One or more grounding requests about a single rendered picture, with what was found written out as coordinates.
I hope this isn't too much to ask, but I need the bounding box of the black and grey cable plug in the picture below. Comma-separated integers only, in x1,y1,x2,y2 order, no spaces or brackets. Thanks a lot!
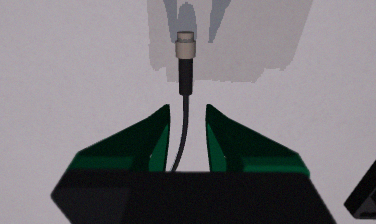
175,31,196,96

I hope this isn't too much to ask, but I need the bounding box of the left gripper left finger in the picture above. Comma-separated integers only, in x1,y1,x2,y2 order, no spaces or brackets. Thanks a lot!
65,104,171,172

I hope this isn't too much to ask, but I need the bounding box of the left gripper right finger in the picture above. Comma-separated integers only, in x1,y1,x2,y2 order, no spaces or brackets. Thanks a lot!
205,104,310,178

